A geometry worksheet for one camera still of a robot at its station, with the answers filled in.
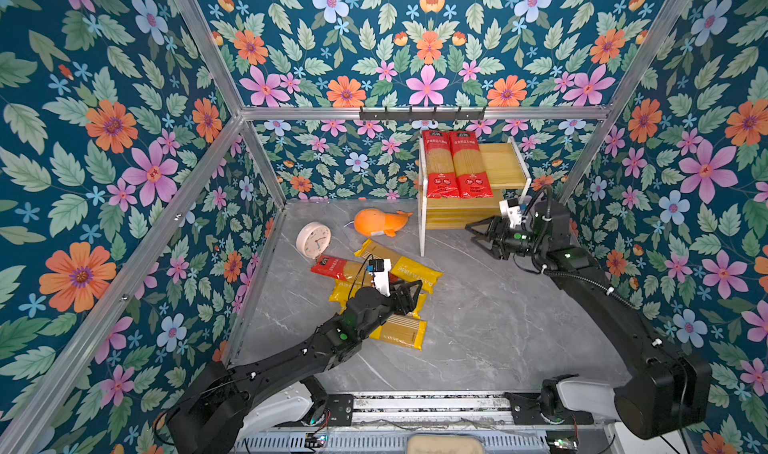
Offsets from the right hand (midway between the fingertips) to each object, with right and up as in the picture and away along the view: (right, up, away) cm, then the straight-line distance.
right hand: (471, 228), depth 72 cm
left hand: (-12, -13, +2) cm, 18 cm away
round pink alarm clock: (-47, -4, +27) cm, 55 cm away
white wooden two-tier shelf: (+12, +13, +7) cm, 19 cm away
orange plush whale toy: (-27, +2, +32) cm, 42 cm away
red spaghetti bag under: (+1, +15, +7) cm, 16 cm away
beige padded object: (-7, -49, -5) cm, 50 cm away
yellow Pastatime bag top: (-16, -13, +26) cm, 34 cm away
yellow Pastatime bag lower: (-17, -31, +15) cm, 38 cm away
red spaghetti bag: (-38, -14, +24) cm, 47 cm away
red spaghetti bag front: (-7, +13, +5) cm, 15 cm away
